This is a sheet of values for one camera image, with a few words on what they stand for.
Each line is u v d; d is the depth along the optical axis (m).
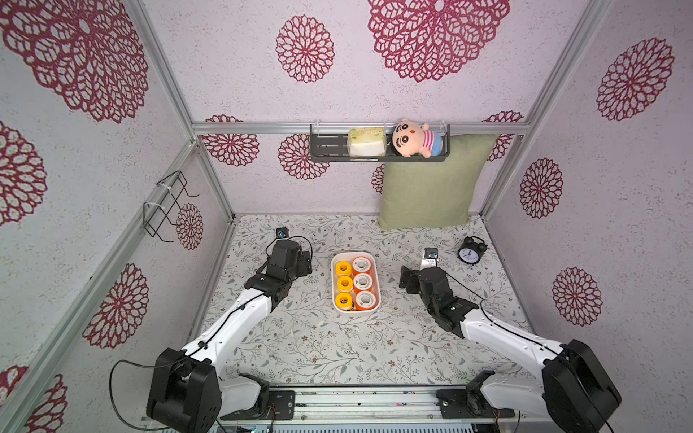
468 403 0.65
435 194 1.00
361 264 0.99
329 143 1.00
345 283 0.95
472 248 1.00
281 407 0.74
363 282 0.95
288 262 0.64
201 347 0.43
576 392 0.39
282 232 0.73
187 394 0.40
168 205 0.79
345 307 0.89
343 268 0.98
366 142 0.90
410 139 0.85
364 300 0.90
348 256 1.01
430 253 0.73
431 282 0.63
